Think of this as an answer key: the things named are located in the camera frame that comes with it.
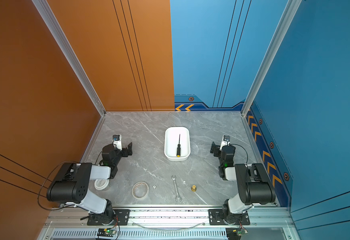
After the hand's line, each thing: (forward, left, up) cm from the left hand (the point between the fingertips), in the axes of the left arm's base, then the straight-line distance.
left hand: (124, 141), depth 94 cm
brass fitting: (-27, -43, -5) cm, 51 cm away
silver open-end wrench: (-30, -35, -7) cm, 47 cm away
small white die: (-25, -21, -7) cm, 34 cm away
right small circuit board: (-46, -61, -8) cm, 77 cm away
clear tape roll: (-27, -14, -8) cm, 31 cm away
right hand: (0, -61, 0) cm, 61 cm away
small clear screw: (-23, -38, -7) cm, 45 cm away
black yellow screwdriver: (-2, -35, -5) cm, 35 cm away
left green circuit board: (-46, -1, -9) cm, 47 cm away
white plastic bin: (+10, -30, -7) cm, 32 cm away
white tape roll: (-26, +5, -1) cm, 27 cm away
